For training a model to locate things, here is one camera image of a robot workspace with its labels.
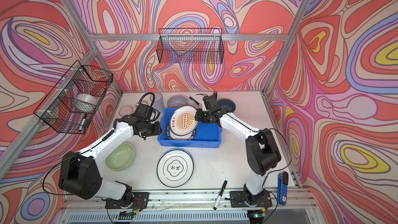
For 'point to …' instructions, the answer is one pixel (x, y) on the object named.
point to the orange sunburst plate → (183, 121)
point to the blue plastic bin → (207, 135)
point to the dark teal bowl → (227, 103)
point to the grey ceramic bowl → (176, 101)
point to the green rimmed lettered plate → (173, 137)
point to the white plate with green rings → (175, 167)
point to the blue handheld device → (282, 182)
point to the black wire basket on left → (70, 104)
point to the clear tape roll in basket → (85, 103)
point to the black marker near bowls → (193, 99)
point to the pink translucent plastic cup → (125, 110)
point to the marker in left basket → (82, 123)
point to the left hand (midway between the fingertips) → (161, 129)
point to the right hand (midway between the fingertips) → (196, 119)
